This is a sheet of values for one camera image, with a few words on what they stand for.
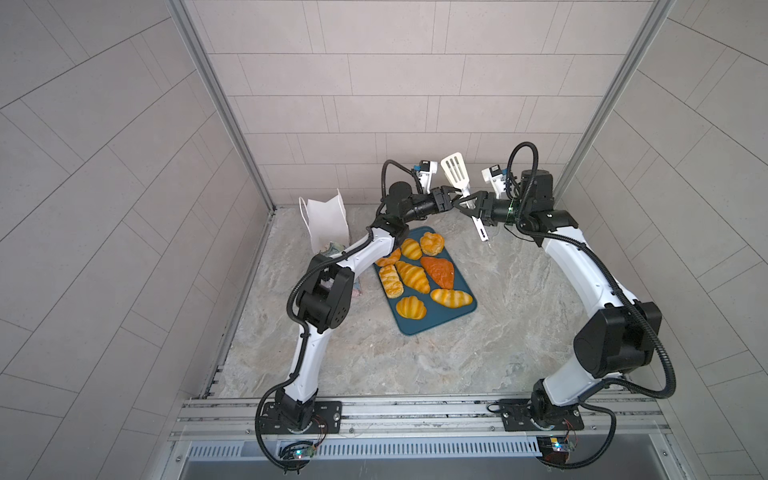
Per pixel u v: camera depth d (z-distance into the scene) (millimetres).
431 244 991
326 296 549
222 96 854
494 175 708
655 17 712
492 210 668
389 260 974
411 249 991
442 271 936
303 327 550
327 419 710
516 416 713
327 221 874
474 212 680
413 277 913
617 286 456
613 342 438
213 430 703
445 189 736
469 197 700
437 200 723
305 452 642
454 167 718
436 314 871
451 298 888
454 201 752
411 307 847
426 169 754
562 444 681
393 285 895
